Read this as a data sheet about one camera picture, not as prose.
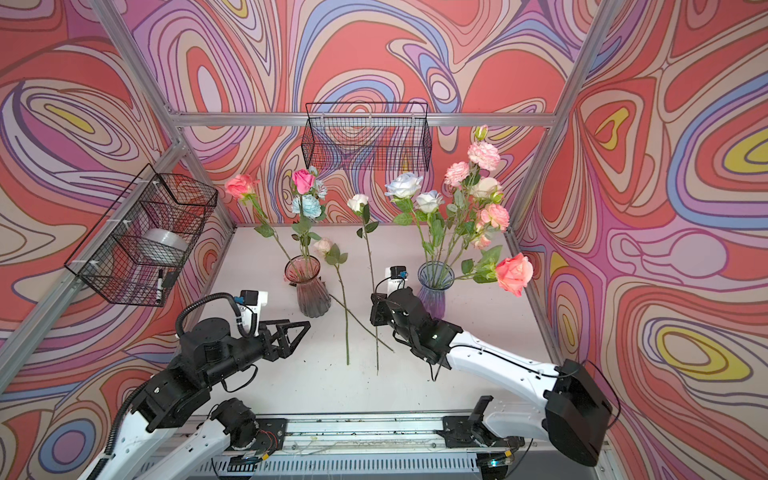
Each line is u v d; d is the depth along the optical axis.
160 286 0.72
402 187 0.67
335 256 1.09
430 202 0.72
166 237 0.74
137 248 0.70
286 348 0.57
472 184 0.70
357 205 0.80
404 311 0.56
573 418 0.40
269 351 0.57
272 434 0.73
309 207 0.74
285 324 0.64
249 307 0.54
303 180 0.68
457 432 0.74
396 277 0.67
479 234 0.70
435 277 0.82
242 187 0.73
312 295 0.87
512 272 0.53
